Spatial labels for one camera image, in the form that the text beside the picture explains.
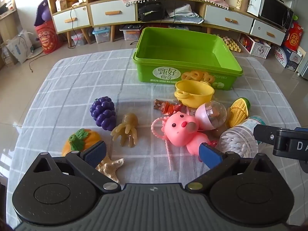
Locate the blue lid storage box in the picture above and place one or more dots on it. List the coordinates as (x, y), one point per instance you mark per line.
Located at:
(102, 35)

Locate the pink rubber animal toy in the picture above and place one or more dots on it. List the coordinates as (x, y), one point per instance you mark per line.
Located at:
(180, 130)

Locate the beige starfish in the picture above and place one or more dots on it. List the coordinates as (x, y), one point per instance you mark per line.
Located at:
(109, 167)

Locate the orange toy pumpkin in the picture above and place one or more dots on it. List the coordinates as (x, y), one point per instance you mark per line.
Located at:
(72, 146)

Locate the small clear storage box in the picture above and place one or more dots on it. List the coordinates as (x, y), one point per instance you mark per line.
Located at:
(79, 39)

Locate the green plastic bin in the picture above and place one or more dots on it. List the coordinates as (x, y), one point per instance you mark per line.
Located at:
(182, 48)

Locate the red gift box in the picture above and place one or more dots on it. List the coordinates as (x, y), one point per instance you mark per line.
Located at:
(293, 37)

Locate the pink clear capsule ball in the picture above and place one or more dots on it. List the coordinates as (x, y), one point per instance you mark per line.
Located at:
(209, 118)

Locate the white cabinet drawer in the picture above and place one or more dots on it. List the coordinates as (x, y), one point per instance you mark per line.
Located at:
(113, 12)
(228, 20)
(267, 33)
(69, 21)

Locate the pile of folded papers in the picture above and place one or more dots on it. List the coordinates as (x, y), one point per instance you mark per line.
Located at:
(185, 13)

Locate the white printed carton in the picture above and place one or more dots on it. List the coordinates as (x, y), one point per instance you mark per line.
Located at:
(286, 57)

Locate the black bag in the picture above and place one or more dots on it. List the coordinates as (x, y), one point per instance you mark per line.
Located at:
(151, 12)

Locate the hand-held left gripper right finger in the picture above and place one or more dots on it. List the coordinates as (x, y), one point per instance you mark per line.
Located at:
(210, 155)

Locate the wooden bookshelf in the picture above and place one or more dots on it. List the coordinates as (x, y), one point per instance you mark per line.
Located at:
(9, 28)

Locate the white plastic bag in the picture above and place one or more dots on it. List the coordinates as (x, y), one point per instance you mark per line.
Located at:
(20, 48)

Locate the red toy lobster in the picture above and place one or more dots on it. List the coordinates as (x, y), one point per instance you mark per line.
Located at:
(166, 107)

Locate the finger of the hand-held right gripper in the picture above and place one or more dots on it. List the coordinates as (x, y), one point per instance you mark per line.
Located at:
(264, 134)

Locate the clear cotton swab jar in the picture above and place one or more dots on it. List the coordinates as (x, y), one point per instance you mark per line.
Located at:
(237, 140)

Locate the yellow toy pot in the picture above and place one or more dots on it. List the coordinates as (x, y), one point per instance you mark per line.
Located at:
(192, 96)

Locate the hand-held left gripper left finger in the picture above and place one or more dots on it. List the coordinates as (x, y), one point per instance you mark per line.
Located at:
(96, 152)

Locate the purple toy grapes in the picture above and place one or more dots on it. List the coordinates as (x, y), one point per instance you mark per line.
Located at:
(103, 113)

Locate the tan rubber toy octopus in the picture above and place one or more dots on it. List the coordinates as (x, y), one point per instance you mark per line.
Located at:
(128, 127)

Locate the yellow toy corn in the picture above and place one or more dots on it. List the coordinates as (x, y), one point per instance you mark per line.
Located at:
(238, 114)

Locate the white printed paper bag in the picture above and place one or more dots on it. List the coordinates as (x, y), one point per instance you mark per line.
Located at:
(255, 3)

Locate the grey checked tablecloth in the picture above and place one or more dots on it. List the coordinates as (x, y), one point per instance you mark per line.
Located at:
(84, 77)

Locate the yellow egg tray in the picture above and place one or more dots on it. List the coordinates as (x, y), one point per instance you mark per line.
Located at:
(228, 43)

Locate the white plastic crate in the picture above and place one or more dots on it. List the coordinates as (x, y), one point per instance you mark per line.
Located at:
(257, 48)

